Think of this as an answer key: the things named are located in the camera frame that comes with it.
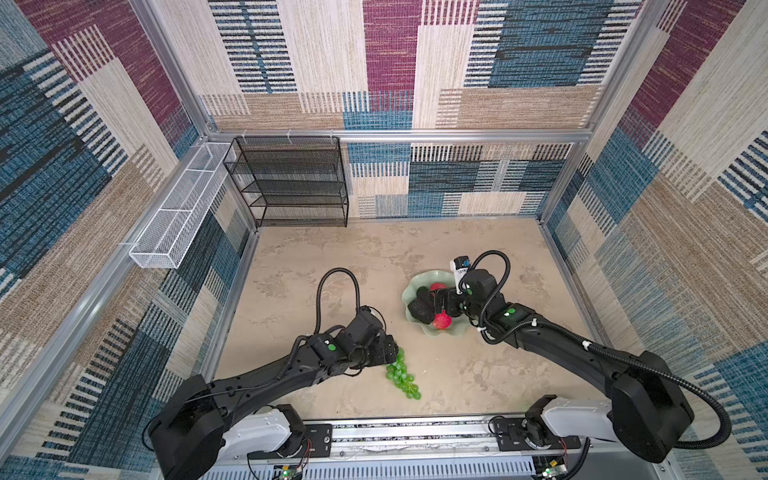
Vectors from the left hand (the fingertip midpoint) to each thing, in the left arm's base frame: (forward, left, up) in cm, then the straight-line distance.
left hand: (390, 348), depth 80 cm
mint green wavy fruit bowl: (+8, -20, -5) cm, 22 cm away
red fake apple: (+21, -15, -3) cm, 26 cm away
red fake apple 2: (+9, -16, -3) cm, 18 cm away
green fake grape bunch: (-5, -2, -4) cm, 7 cm away
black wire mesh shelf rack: (+60, +35, +8) cm, 70 cm away
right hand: (+13, -15, +5) cm, 21 cm away
